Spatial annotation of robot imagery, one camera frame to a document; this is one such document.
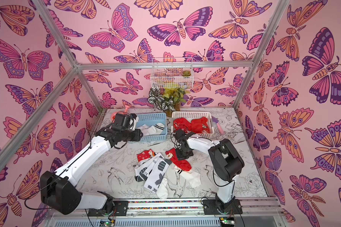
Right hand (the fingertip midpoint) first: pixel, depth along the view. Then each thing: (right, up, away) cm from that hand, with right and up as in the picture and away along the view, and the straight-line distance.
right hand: (181, 156), depth 92 cm
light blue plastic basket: (-22, +24, +17) cm, 37 cm away
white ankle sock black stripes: (+6, -11, -8) cm, 15 cm away
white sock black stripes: (-16, +19, +14) cm, 28 cm away
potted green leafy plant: (-9, +38, +3) cm, 39 cm away
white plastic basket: (+10, +28, +17) cm, 34 cm away
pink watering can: (-41, +33, +16) cm, 55 cm away
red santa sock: (+14, +20, +11) cm, 27 cm away
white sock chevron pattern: (-17, -6, -9) cm, 20 cm away
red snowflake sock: (-24, +1, 0) cm, 24 cm away
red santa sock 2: (-7, +2, 0) cm, 7 cm away
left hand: (-23, +16, -9) cm, 30 cm away
